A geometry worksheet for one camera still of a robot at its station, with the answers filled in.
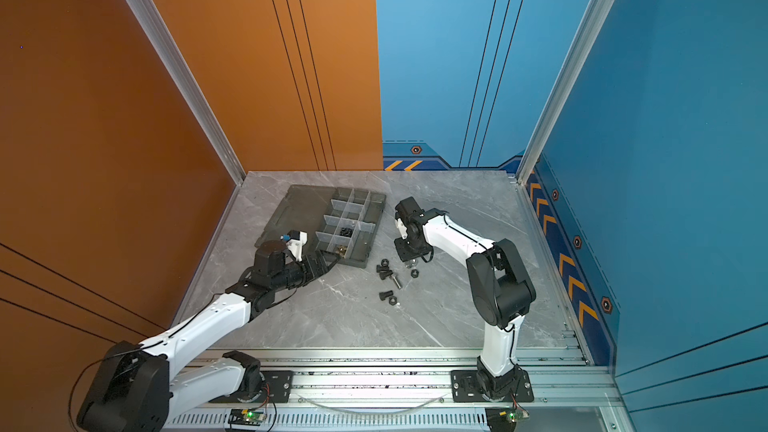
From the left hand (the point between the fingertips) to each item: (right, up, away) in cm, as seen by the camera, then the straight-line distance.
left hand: (333, 259), depth 83 cm
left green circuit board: (-19, -35, -12) cm, 42 cm away
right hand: (+20, 0, +10) cm, 23 cm away
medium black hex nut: (+23, -6, +9) cm, 26 cm away
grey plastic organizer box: (-1, +9, +19) cm, 21 cm away
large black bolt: (+14, -5, +11) cm, 18 cm away
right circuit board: (+43, -35, -13) cm, 57 cm away
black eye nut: (+1, +6, +19) cm, 19 cm away
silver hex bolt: (+18, -9, +7) cm, 21 cm away
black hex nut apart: (+16, -13, +4) cm, 21 cm away
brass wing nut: (0, +1, +14) cm, 14 cm away
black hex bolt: (+14, -12, +6) cm, 19 cm away
